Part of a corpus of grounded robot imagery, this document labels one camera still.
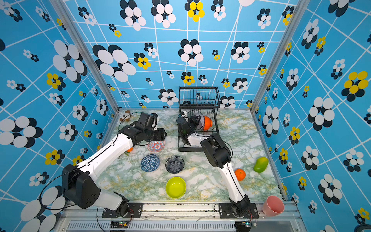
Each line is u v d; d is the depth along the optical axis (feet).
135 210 2.42
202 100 4.03
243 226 2.31
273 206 2.18
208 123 3.22
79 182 1.32
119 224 2.37
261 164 2.83
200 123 3.14
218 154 1.95
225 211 2.38
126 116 3.68
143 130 2.02
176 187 2.67
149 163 2.92
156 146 3.17
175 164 2.91
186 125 2.66
